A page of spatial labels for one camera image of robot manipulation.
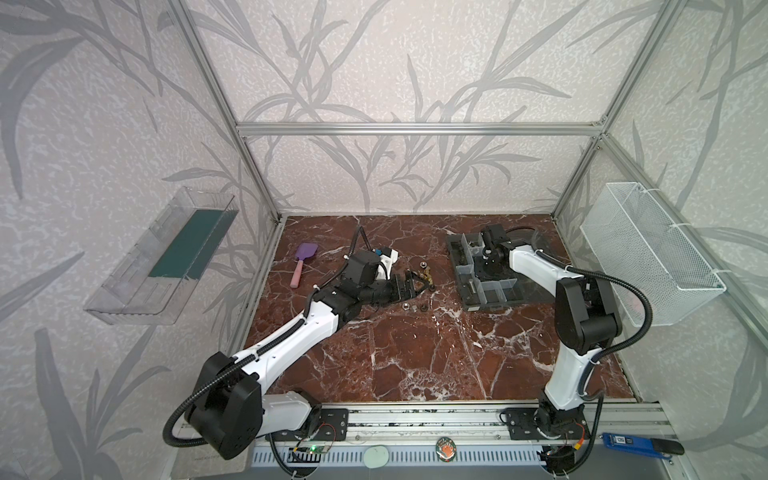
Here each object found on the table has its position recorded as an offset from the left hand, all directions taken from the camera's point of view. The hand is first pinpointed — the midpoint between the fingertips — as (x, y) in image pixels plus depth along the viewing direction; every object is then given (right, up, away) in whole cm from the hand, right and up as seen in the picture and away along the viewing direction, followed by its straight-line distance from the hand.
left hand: (422, 282), depth 76 cm
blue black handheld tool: (+48, -36, -9) cm, 61 cm away
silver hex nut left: (-4, -10, +18) cm, 21 cm away
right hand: (+22, +3, +23) cm, 32 cm away
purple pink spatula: (-41, +7, +32) cm, 53 cm away
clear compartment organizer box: (+19, -5, +23) cm, 30 cm away
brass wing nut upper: (+3, -1, +26) cm, 26 cm away
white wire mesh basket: (+49, +11, -8) cm, 51 cm away
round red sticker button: (+5, -39, -5) cm, 40 cm away
